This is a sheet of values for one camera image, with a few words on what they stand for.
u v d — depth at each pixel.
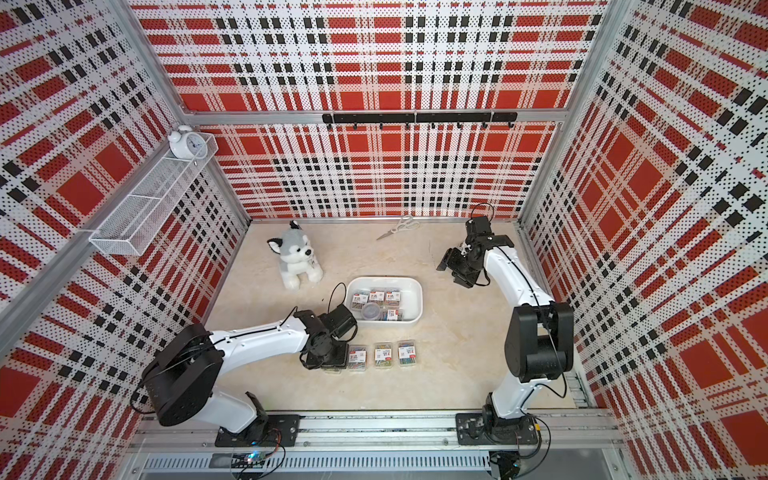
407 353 0.84
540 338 0.47
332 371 0.82
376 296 0.96
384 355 0.84
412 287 0.95
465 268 0.76
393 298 0.96
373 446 0.72
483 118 0.88
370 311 0.91
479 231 0.72
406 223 1.22
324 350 0.70
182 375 0.43
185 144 0.80
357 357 0.84
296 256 0.90
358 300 0.96
